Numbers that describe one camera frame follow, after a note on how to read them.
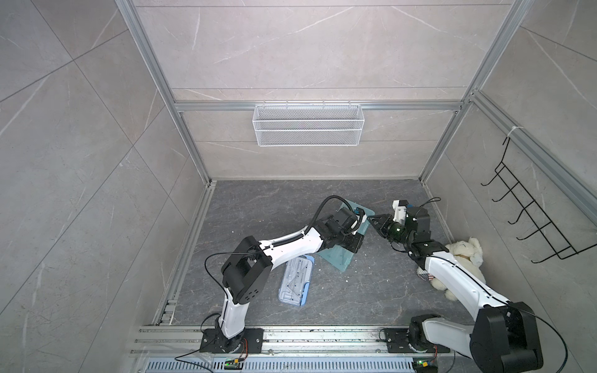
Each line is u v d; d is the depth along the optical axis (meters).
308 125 1.01
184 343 0.75
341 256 0.86
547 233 0.64
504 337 0.39
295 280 0.85
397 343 0.73
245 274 0.48
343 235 0.70
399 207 0.77
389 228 0.73
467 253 0.84
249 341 0.73
